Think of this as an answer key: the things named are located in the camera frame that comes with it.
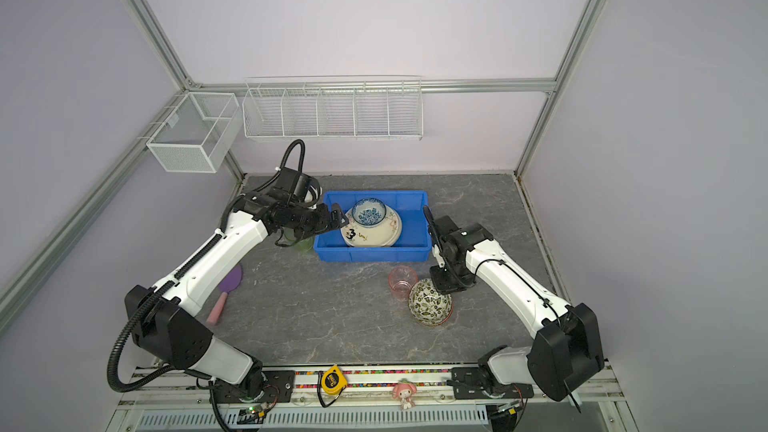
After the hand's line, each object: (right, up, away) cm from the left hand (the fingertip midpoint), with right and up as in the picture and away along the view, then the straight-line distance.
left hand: (335, 228), depth 79 cm
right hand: (+30, -16, 0) cm, 34 cm away
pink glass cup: (+18, -17, +12) cm, 27 cm away
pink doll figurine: (+18, -38, -8) cm, 43 cm away
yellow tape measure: (+1, -37, -6) cm, 38 cm away
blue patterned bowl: (+7, +4, +23) cm, 24 cm away
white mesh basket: (-50, +29, +18) cm, 60 cm away
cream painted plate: (+13, -4, +20) cm, 24 cm away
